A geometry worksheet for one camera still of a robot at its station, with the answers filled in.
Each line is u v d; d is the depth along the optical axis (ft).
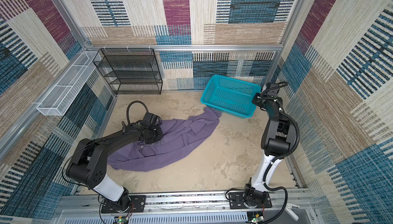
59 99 2.34
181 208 2.39
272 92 2.51
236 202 2.39
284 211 2.29
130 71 3.63
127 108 2.60
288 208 2.30
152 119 2.49
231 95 3.69
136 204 2.40
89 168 1.49
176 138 3.08
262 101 2.41
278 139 1.76
